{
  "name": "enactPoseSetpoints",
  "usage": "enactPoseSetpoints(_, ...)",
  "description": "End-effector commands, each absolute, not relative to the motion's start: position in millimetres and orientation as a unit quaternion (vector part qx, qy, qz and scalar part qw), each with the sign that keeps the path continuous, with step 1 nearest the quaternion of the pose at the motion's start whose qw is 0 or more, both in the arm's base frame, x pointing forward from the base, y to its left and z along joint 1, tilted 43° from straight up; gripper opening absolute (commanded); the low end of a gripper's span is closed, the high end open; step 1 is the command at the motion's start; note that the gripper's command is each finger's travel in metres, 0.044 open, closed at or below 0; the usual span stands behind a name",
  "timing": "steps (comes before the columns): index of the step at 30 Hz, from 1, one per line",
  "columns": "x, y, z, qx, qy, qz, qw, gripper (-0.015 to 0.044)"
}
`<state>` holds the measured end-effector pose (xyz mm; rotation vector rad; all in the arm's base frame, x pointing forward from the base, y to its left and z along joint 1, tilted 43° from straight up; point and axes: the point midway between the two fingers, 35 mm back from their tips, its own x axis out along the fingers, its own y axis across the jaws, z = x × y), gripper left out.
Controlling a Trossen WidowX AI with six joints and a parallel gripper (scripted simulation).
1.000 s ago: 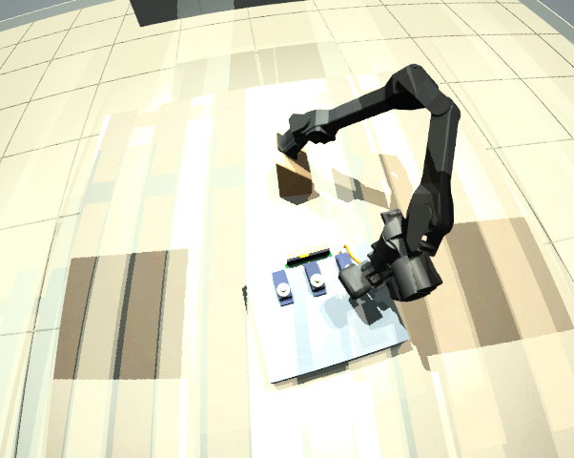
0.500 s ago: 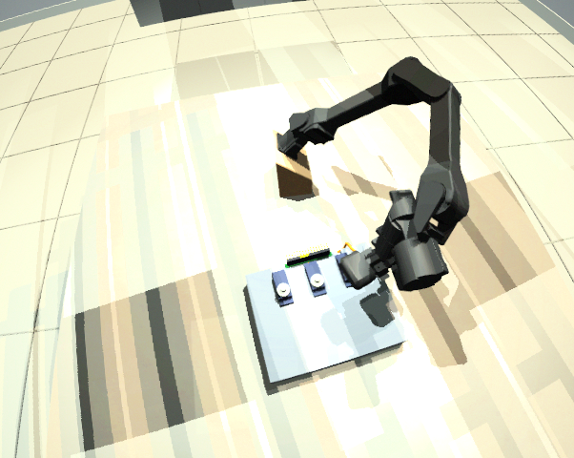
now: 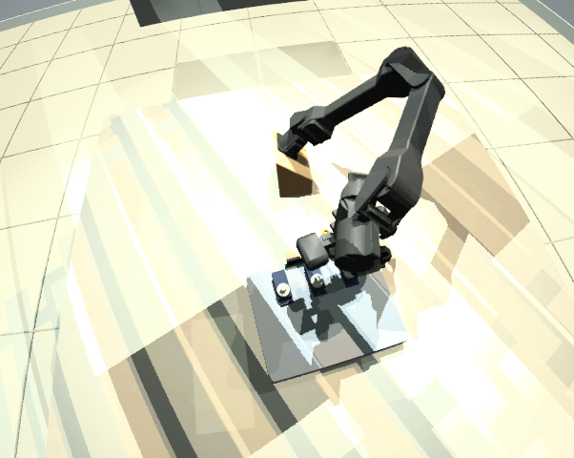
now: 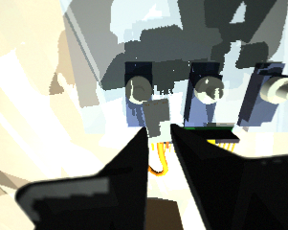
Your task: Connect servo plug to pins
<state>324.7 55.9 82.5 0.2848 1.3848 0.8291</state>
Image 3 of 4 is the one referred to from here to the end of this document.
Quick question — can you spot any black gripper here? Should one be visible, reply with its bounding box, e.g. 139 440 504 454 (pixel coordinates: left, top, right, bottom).
296 209 398 271

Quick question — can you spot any black pin header strip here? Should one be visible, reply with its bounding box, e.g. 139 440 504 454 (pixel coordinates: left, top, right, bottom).
285 256 304 268

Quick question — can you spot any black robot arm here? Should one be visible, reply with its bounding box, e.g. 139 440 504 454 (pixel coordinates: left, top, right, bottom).
277 46 445 276

